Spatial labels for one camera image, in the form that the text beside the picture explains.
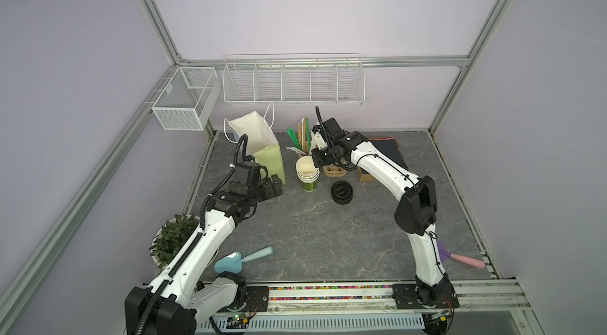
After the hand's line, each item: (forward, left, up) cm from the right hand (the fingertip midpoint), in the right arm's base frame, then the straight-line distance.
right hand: (315, 160), depth 90 cm
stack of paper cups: (-2, +3, -6) cm, 7 cm away
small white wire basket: (+24, +54, +11) cm, 60 cm away
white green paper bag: (+15, +24, -7) cm, 29 cm away
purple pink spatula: (-30, -45, -17) cm, 57 cm away
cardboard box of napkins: (+16, -34, -12) cm, 40 cm away
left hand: (-14, +15, +3) cm, 20 cm away
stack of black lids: (-8, -10, -12) cm, 17 cm away
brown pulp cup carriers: (+2, -8, -10) cm, 13 cm away
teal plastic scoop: (-33, +29, -15) cm, 46 cm away
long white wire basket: (+30, +9, +16) cm, 35 cm away
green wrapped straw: (+12, +10, +4) cm, 16 cm away
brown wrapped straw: (+14, +6, 0) cm, 15 cm away
